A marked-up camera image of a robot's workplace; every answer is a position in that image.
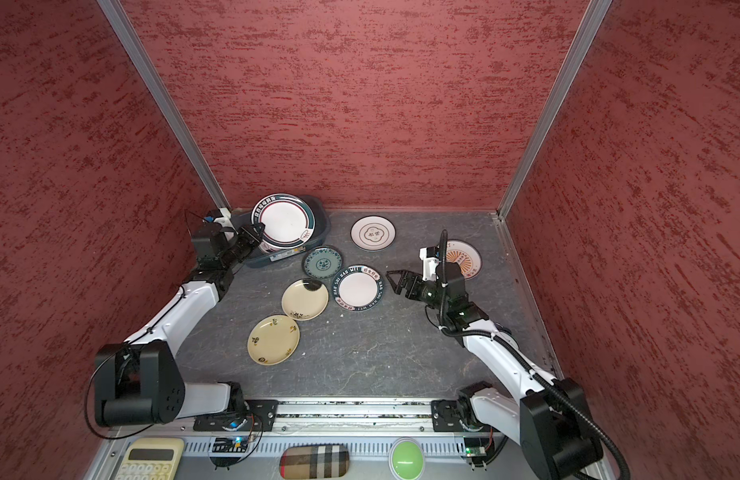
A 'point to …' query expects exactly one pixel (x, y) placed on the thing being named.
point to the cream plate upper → (305, 299)
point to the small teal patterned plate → (322, 262)
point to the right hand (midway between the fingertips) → (392, 282)
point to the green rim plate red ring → (289, 219)
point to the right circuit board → (475, 447)
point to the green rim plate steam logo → (267, 247)
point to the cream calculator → (151, 458)
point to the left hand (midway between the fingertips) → (267, 228)
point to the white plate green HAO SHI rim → (358, 287)
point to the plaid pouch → (314, 462)
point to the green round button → (406, 459)
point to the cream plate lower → (273, 339)
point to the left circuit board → (233, 444)
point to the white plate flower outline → (373, 233)
